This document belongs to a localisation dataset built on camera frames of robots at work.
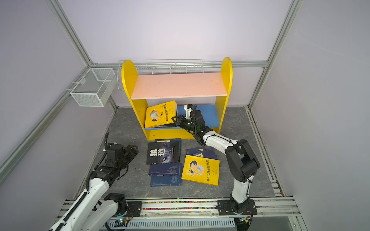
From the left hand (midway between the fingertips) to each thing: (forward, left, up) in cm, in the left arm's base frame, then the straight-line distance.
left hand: (135, 151), depth 82 cm
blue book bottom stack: (-12, -17, -9) cm, 23 cm away
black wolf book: (+2, -14, -9) cm, 17 cm away
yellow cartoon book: (+20, -15, +8) cm, 26 cm away
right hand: (+14, -21, +11) cm, 28 cm away
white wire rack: (+48, -17, +24) cm, 56 cm away
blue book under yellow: (0, -43, -9) cm, 44 cm away
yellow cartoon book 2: (-11, -38, -8) cm, 40 cm away
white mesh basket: (+45, +32, +12) cm, 56 cm away
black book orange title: (+14, -21, +4) cm, 26 cm away
